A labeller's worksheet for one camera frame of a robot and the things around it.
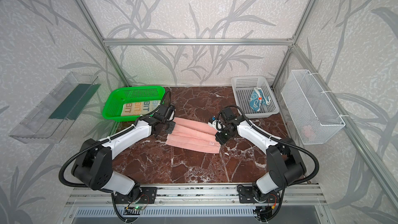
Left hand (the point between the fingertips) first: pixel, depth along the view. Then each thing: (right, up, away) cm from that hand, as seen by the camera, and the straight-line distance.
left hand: (171, 120), depth 90 cm
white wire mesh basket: (+65, +4, -30) cm, 72 cm away
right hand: (+28, -7, -3) cm, 29 cm away
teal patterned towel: (+56, +14, +14) cm, 59 cm away
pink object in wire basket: (+70, -4, -17) cm, 73 cm away
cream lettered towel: (-25, +6, +15) cm, 30 cm away
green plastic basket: (-42, +5, +12) cm, 44 cm away
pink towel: (+11, -10, +2) cm, 15 cm away
